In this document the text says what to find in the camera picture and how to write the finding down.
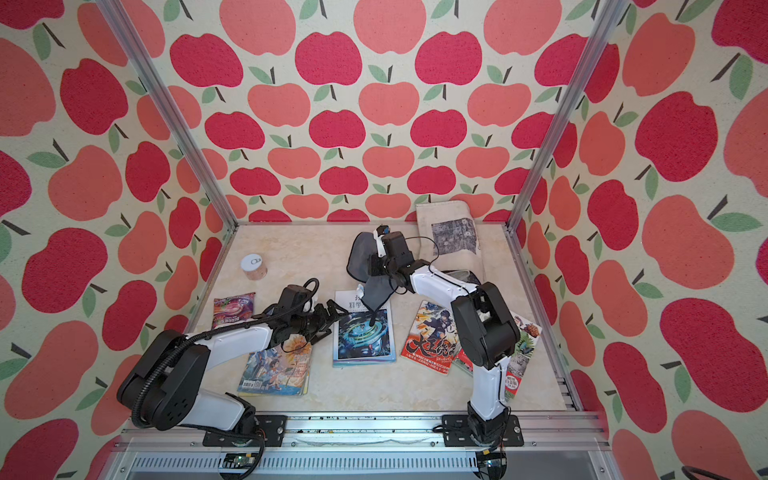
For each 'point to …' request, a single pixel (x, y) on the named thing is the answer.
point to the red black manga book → (432, 338)
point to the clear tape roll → (253, 266)
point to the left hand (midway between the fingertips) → (343, 326)
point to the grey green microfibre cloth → (378, 289)
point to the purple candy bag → (233, 309)
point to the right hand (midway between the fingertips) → (370, 265)
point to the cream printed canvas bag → (449, 236)
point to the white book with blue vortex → (356, 341)
